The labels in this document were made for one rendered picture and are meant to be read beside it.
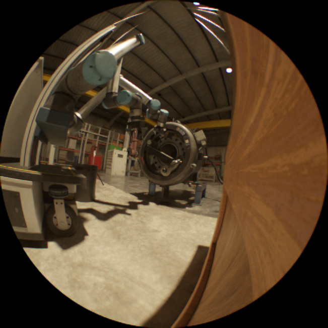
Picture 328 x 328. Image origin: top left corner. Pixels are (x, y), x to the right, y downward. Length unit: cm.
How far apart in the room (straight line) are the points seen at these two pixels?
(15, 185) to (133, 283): 51
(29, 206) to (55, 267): 23
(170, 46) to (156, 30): 153
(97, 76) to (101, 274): 68
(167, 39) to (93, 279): 859
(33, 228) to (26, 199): 12
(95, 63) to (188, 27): 795
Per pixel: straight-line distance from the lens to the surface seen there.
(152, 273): 46
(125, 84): 107
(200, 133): 109
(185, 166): 102
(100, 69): 45
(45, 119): 49
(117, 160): 489
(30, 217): 52
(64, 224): 58
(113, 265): 48
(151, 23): 814
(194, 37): 847
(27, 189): 48
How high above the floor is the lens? 38
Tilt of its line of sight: 4 degrees up
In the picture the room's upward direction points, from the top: 5 degrees clockwise
